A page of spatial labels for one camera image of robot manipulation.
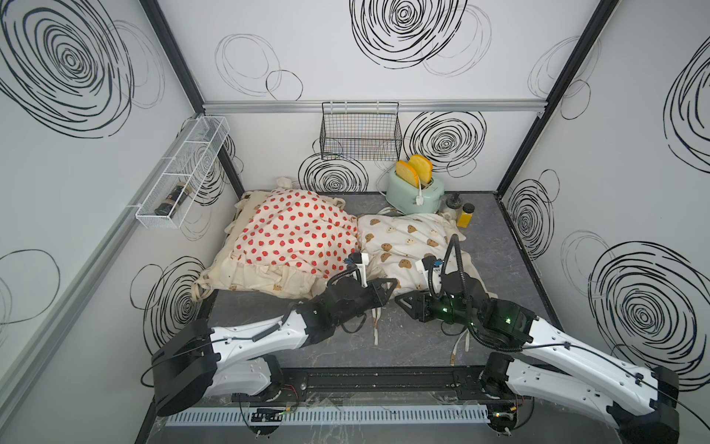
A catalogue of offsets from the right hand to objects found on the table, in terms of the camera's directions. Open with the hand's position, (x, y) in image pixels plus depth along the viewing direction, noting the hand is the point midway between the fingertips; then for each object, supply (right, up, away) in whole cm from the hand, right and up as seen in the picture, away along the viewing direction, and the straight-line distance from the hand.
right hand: (399, 302), depth 68 cm
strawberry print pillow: (-29, +17, +19) cm, 38 cm away
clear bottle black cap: (+26, +26, +36) cm, 52 cm away
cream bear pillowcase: (+1, +13, +20) cm, 24 cm away
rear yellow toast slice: (+13, +39, +32) cm, 53 cm away
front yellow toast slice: (+7, +37, +32) cm, 50 cm away
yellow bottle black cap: (+31, +21, +36) cm, 52 cm away
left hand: (0, +4, +3) cm, 5 cm away
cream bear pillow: (-50, +4, +15) cm, 53 cm away
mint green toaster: (+9, +28, +33) cm, 44 cm away
